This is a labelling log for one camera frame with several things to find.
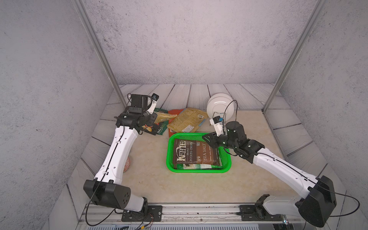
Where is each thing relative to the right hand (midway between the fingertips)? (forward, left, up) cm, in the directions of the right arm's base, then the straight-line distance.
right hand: (204, 137), depth 74 cm
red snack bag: (+20, +22, -23) cm, 37 cm away
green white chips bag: (-7, +3, -20) cm, 21 cm away
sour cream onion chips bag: (+21, +35, -21) cm, 46 cm away
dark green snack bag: (+27, +29, -24) cm, 46 cm away
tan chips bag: (+31, +10, -22) cm, 39 cm away
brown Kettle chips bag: (+2, +6, -19) cm, 20 cm away
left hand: (+11, +28, +8) cm, 31 cm away
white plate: (+36, -14, -11) cm, 40 cm away
